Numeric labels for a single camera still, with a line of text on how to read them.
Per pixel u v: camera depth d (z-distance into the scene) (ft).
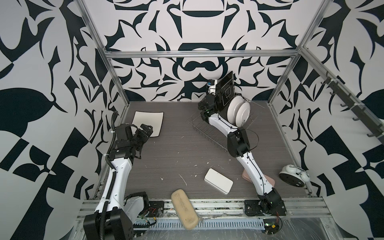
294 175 2.44
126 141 1.95
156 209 2.38
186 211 2.32
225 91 3.16
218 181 2.61
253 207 2.44
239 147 2.34
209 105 2.62
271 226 2.33
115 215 1.25
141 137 2.34
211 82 2.78
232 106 3.18
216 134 2.56
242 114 3.16
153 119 3.56
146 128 2.43
